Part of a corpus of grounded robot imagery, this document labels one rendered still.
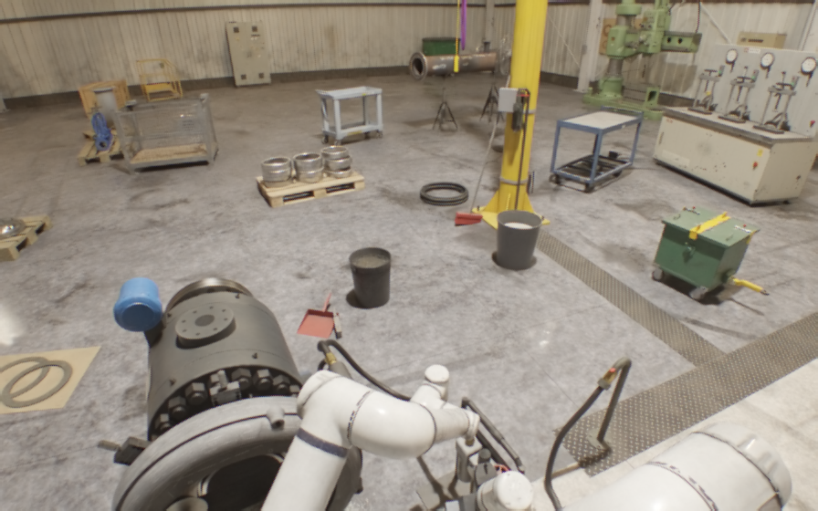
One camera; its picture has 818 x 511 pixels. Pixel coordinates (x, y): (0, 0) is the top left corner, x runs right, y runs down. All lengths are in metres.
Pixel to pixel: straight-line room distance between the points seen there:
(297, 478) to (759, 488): 0.73
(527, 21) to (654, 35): 7.51
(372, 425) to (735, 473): 0.58
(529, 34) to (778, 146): 3.33
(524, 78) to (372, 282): 2.34
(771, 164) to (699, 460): 5.77
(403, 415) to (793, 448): 2.46
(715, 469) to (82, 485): 2.57
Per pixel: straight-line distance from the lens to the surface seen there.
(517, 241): 3.54
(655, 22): 11.51
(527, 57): 4.17
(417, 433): 0.89
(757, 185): 6.25
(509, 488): 1.07
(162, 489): 1.34
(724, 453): 0.61
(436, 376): 1.50
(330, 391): 0.92
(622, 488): 0.55
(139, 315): 1.83
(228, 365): 1.56
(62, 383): 3.35
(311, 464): 0.92
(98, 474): 2.71
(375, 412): 0.87
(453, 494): 2.18
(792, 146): 6.40
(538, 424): 2.49
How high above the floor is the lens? 1.89
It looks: 30 degrees down
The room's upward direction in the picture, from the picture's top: 1 degrees counter-clockwise
